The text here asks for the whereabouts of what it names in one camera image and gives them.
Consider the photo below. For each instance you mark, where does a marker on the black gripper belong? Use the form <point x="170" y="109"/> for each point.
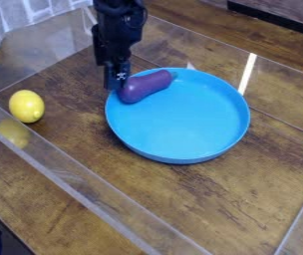
<point x="118" y="31"/>

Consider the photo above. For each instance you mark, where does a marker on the blue round tray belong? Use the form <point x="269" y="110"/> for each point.
<point x="189" y="123"/>

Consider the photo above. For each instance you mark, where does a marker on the purple toy eggplant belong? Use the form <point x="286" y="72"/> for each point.
<point x="142" y="86"/>

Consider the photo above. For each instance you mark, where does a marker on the yellow toy lemon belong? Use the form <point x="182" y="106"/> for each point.
<point x="27" y="106"/>

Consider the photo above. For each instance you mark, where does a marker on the white patterned curtain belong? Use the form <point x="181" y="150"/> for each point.
<point x="22" y="13"/>

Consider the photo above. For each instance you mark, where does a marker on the dark bar on table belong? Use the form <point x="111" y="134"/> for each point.
<point x="281" y="12"/>

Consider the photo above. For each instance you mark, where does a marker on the clear acrylic enclosure wall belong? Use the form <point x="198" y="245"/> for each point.
<point x="80" y="196"/>

